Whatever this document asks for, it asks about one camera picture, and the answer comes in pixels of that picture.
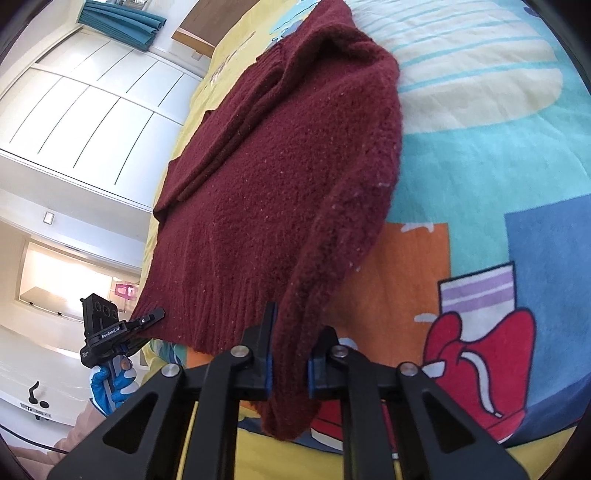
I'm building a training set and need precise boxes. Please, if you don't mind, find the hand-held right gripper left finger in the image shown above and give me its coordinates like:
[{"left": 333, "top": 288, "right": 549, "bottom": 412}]
[{"left": 46, "top": 302, "right": 278, "bottom": 480}]

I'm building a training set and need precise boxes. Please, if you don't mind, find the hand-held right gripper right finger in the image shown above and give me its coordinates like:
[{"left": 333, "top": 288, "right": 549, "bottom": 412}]
[{"left": 307, "top": 326, "right": 530, "bottom": 480}]

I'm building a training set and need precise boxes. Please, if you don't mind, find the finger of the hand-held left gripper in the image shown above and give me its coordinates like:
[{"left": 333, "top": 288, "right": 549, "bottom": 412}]
[
  {"left": 121, "top": 331, "right": 151, "bottom": 357},
  {"left": 126, "top": 308, "right": 166, "bottom": 331}
]

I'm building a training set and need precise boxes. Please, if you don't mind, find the maroon knitted sweater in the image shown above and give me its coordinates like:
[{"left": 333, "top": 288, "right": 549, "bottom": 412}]
[{"left": 140, "top": 0, "right": 402, "bottom": 442}]

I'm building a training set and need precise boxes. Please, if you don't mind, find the person's left forearm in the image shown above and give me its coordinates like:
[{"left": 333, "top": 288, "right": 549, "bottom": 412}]
[{"left": 52, "top": 401, "right": 110, "bottom": 457}]

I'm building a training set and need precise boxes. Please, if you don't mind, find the person's left hand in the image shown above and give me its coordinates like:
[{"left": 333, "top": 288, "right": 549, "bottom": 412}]
[{"left": 89, "top": 359, "right": 140, "bottom": 418}]

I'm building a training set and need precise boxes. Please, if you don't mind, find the white wardrobe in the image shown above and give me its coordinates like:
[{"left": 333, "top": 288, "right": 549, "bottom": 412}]
[{"left": 0, "top": 28, "right": 209, "bottom": 219}]

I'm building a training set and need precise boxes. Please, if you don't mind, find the yellow printed bed cover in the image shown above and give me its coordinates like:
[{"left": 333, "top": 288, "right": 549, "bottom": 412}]
[{"left": 140, "top": 0, "right": 591, "bottom": 480}]

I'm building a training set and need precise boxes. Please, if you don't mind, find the wooden headboard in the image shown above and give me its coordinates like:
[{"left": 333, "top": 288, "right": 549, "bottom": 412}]
[{"left": 171, "top": 0, "right": 260, "bottom": 59}]

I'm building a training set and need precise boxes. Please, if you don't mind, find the teal curtain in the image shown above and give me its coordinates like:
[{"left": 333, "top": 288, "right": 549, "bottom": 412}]
[{"left": 78, "top": 0, "right": 168, "bottom": 52}]

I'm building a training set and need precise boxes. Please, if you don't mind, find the black cable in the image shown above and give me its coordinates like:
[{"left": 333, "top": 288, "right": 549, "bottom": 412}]
[{"left": 0, "top": 424, "right": 71, "bottom": 457}]

